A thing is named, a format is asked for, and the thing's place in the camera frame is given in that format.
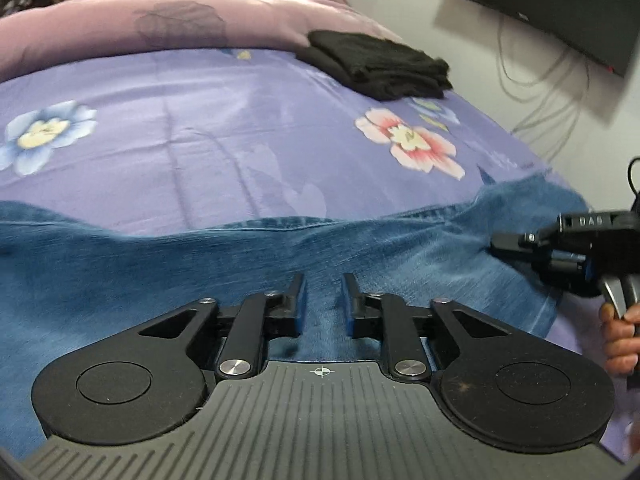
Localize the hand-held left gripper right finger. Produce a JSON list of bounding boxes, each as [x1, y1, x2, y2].
[[341, 273, 502, 378]]

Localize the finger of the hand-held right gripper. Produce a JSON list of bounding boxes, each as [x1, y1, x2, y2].
[[490, 229, 553, 267]]

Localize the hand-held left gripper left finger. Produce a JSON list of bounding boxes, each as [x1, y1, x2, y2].
[[137, 273, 307, 381]]

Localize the blue jeans pants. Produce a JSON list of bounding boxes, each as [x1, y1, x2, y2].
[[0, 172, 604, 453]]

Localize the folded black pants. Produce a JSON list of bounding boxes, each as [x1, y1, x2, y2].
[[295, 30, 454, 101]]

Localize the person's right hand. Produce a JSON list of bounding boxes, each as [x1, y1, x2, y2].
[[599, 301, 640, 377]]

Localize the purple floral bed sheet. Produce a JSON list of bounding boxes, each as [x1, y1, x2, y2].
[[0, 47, 640, 463]]

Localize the pink quilt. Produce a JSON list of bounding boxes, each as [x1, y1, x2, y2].
[[0, 0, 407, 84]]

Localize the grey hanging cables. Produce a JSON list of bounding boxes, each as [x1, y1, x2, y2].
[[494, 14, 587, 162]]

